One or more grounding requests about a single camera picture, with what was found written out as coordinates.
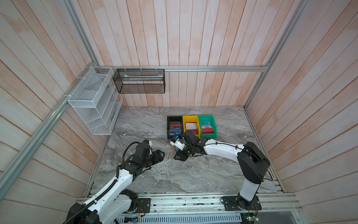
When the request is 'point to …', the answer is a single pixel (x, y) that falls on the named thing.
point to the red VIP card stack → (195, 130)
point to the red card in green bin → (207, 130)
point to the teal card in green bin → (204, 123)
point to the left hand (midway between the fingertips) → (161, 158)
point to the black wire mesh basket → (140, 80)
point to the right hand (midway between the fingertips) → (176, 156)
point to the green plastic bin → (208, 117)
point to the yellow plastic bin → (191, 118)
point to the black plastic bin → (175, 126)
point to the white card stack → (190, 126)
